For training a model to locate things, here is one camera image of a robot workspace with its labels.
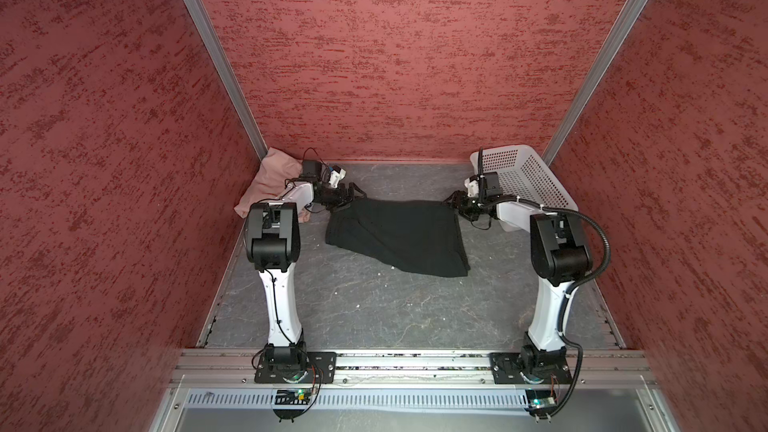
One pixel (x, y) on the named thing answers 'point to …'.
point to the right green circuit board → (540, 400)
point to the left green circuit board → (292, 396)
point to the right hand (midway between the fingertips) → (447, 208)
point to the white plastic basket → (522, 174)
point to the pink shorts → (275, 170)
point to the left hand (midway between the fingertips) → (358, 203)
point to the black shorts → (405, 235)
